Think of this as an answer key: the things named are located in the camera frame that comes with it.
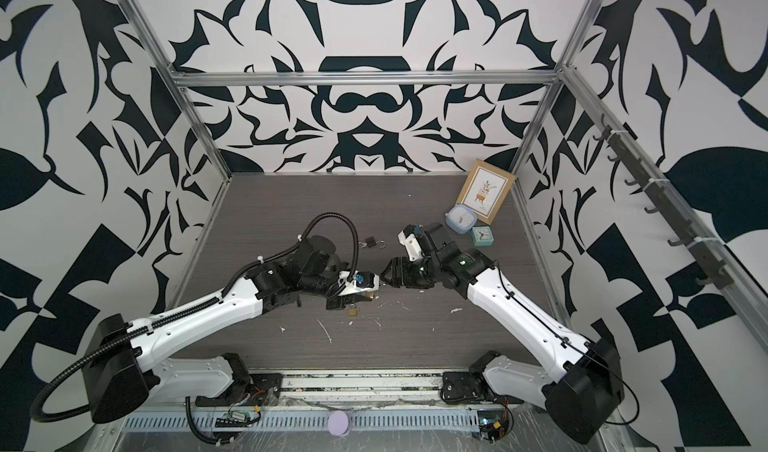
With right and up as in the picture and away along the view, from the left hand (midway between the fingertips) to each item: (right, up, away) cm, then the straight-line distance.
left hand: (370, 279), depth 73 cm
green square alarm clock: (+36, +8, +28) cm, 46 cm away
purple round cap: (-6, -27, -10) cm, 30 cm away
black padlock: (-1, +6, +28) cm, 29 cm away
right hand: (+5, +1, +1) cm, 5 cm away
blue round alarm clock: (+30, +13, +31) cm, 45 cm away
